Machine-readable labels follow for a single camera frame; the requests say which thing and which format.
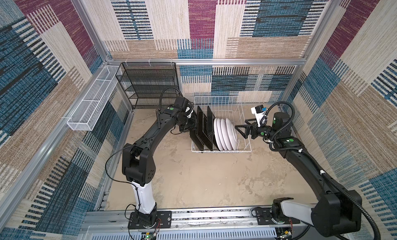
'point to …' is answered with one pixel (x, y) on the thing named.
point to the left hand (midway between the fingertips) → (198, 125)
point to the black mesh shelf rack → (145, 83)
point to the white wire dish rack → (226, 107)
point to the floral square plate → (201, 130)
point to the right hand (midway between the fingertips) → (241, 125)
